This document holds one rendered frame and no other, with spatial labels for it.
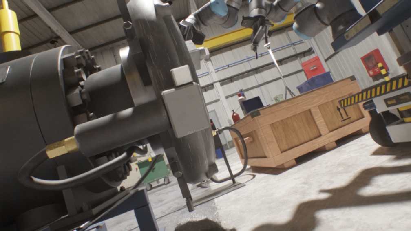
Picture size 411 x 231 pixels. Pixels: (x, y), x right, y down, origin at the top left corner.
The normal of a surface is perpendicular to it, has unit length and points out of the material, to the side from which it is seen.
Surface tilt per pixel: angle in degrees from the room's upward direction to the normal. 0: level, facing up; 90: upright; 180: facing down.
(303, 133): 90
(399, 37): 90
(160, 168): 90
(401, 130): 90
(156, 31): 80
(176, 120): 112
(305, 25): 100
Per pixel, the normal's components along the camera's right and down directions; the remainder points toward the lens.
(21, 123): 0.17, -0.08
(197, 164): 0.36, 0.60
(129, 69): 0.04, -0.44
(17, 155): 0.25, 0.16
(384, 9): -0.94, 0.33
